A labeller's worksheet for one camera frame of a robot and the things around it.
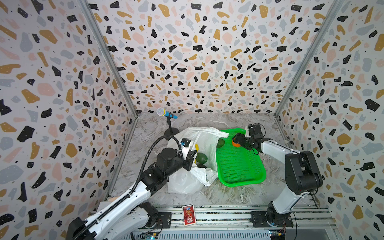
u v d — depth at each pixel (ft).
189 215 2.44
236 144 2.95
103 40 2.66
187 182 2.50
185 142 2.00
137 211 1.99
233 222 2.44
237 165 3.04
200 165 3.01
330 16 2.43
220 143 3.25
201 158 3.00
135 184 1.60
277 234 2.35
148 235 2.30
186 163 2.11
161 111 2.89
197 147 3.11
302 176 1.59
